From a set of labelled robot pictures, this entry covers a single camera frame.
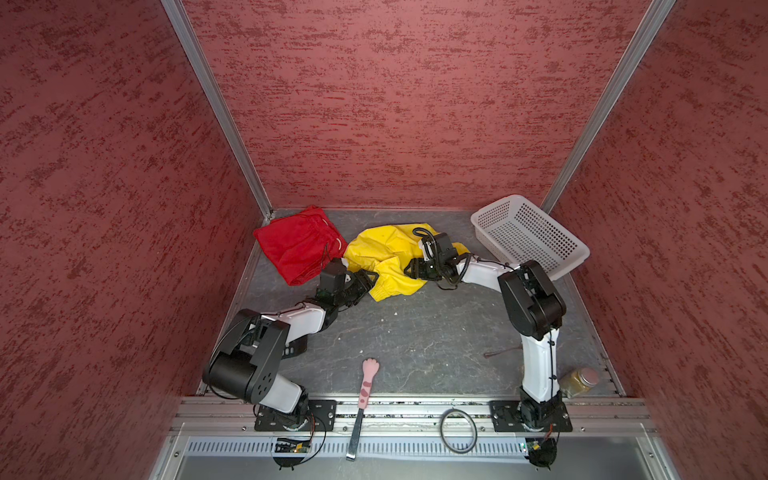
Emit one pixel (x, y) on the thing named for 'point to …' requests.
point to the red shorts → (301, 247)
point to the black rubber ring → (473, 425)
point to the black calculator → (296, 346)
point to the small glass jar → (578, 382)
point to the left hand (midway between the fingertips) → (376, 284)
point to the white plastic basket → (517, 231)
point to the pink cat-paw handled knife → (369, 369)
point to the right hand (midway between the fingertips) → (410, 276)
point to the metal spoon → (494, 352)
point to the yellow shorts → (386, 251)
